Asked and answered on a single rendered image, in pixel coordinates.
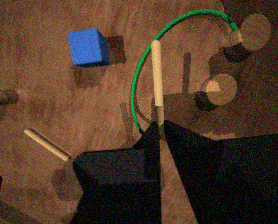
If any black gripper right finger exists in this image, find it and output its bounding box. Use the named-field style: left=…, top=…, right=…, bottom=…
left=164, top=120, right=278, bottom=224

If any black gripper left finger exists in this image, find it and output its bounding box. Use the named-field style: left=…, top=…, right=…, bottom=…
left=73, top=121, right=162, bottom=224

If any blue block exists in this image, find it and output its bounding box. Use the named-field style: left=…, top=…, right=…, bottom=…
left=68, top=28, right=109, bottom=68

